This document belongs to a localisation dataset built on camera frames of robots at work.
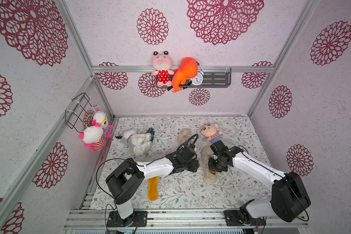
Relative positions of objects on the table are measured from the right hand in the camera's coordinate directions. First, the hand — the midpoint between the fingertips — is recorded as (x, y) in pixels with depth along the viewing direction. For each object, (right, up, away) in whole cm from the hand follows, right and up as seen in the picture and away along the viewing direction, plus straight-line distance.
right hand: (209, 166), depth 86 cm
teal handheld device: (-37, +21, +14) cm, 45 cm away
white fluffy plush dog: (-41, +14, +2) cm, 43 cm away
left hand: (-8, +1, +1) cm, 8 cm away
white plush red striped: (-68, +18, -2) cm, 70 cm away
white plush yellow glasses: (-69, +28, +8) cm, 75 cm away
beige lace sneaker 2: (-1, -5, -4) cm, 7 cm away
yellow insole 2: (-33, -11, -3) cm, 35 cm away
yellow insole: (+1, -2, -4) cm, 5 cm away
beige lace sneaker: (-13, +19, +19) cm, 30 cm away
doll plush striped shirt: (+5, +21, +17) cm, 28 cm away
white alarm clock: (-6, +53, +4) cm, 53 cm away
